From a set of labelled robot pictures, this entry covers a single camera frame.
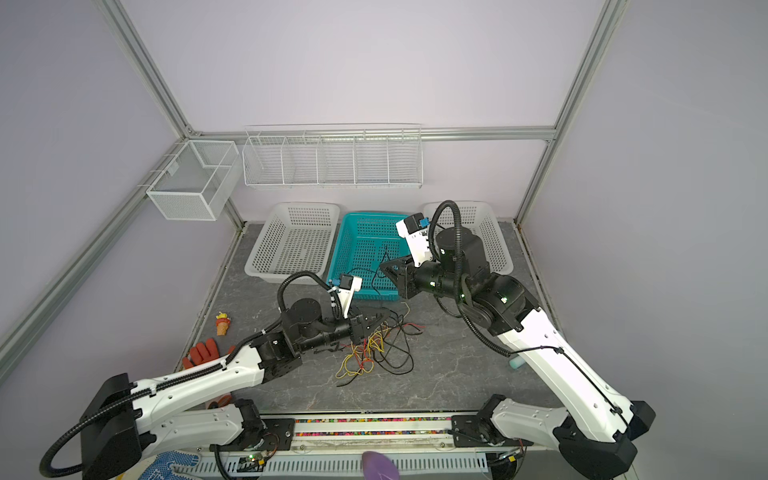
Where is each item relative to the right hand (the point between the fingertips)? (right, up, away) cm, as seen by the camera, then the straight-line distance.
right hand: (383, 268), depth 60 cm
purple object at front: (-2, -48, +10) cm, 49 cm away
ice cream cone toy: (-51, -19, +31) cm, 63 cm away
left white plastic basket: (-37, +9, +55) cm, 67 cm away
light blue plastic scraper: (+36, -28, +22) cm, 51 cm away
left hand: (+1, -12, +6) cm, 14 cm away
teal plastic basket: (-9, +7, +55) cm, 56 cm away
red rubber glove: (-54, -26, +26) cm, 66 cm away
